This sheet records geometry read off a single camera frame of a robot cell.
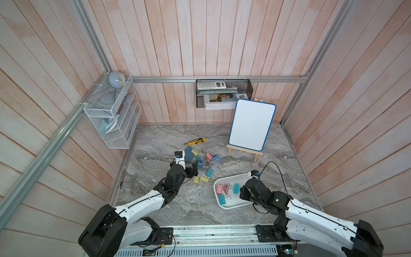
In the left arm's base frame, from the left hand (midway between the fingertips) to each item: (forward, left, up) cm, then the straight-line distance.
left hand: (190, 162), depth 85 cm
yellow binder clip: (+15, -1, -10) cm, 18 cm away
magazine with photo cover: (+32, -19, +16) cm, 41 cm away
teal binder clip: (-11, -25, -8) cm, 29 cm away
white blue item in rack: (+12, +42, +16) cm, 47 cm away
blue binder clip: (+9, -16, -10) cm, 21 cm away
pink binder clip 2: (-11, -19, -8) cm, 24 cm away
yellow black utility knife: (+22, -1, -11) cm, 25 cm away
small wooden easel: (+12, -32, -5) cm, 35 cm away
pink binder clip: (-11, -16, -10) cm, 22 cm away
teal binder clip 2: (-16, -17, -11) cm, 26 cm away
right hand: (-12, -26, -7) cm, 29 cm away
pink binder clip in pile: (+10, -12, -10) cm, 18 cm away
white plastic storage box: (-16, -23, -12) cm, 31 cm away
